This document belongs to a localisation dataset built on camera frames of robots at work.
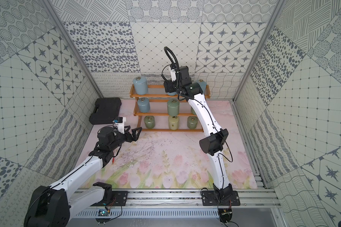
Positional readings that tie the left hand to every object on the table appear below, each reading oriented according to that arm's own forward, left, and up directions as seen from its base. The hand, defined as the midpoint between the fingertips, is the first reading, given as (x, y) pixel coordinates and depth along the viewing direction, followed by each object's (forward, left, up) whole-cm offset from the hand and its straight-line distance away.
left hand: (138, 128), depth 81 cm
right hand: (+22, -18, +15) cm, 32 cm away
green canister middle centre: (+14, -20, +3) cm, 24 cm away
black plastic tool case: (+25, +34, -14) cm, 44 cm away
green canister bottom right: (+13, -33, -11) cm, 37 cm away
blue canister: (+15, -1, +3) cm, 16 cm away
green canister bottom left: (+12, -3, -9) cm, 16 cm away
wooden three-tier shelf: (+17, -8, -5) cm, 19 cm away
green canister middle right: (+5, -31, +10) cm, 33 cm away
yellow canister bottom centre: (+12, -20, -10) cm, 25 cm away
